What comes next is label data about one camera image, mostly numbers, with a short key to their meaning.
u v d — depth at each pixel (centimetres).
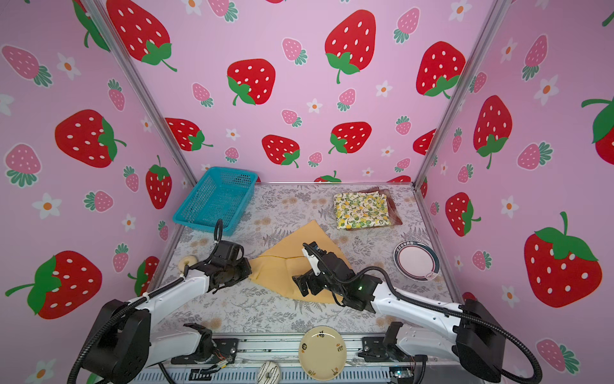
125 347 41
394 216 107
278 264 90
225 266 69
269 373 69
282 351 75
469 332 41
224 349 75
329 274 55
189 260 92
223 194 118
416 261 94
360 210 105
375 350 73
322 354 74
